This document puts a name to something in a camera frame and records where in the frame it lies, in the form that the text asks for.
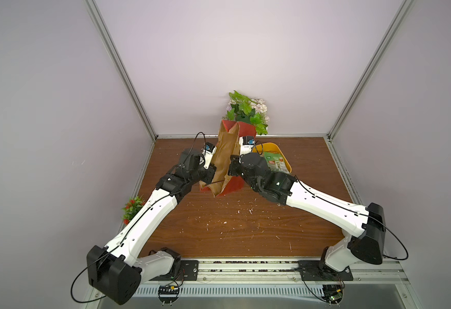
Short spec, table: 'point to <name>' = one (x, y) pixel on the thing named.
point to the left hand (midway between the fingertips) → (212, 163)
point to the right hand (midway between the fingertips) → (233, 150)
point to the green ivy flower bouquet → (242, 109)
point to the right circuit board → (332, 293)
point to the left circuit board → (168, 293)
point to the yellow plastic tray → (271, 147)
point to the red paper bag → (227, 145)
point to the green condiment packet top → (276, 162)
